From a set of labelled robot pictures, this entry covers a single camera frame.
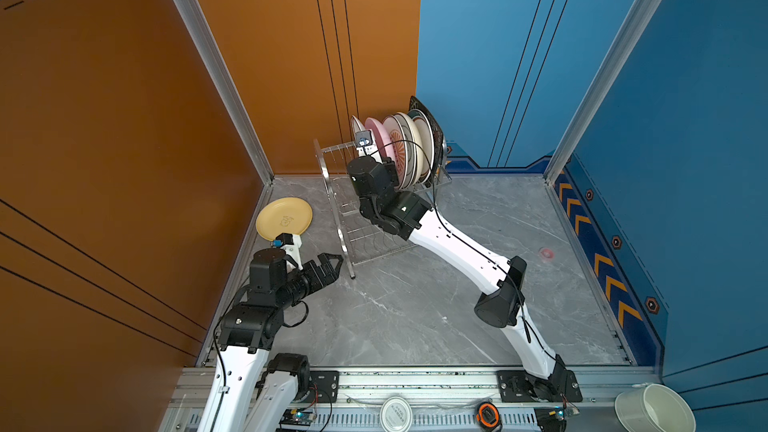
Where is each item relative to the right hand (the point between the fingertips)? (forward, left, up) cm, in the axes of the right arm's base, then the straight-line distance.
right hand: (373, 155), depth 74 cm
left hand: (-21, +11, -16) cm, 28 cm away
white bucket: (-48, -65, -39) cm, 90 cm away
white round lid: (-50, -5, -31) cm, 59 cm away
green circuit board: (-50, +19, -38) cm, 66 cm away
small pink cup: (-6, -55, -38) cm, 67 cm away
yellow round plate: (+10, +37, -36) cm, 53 cm away
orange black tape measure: (-50, -26, -35) cm, 66 cm away
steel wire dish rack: (-3, +6, -33) cm, 33 cm away
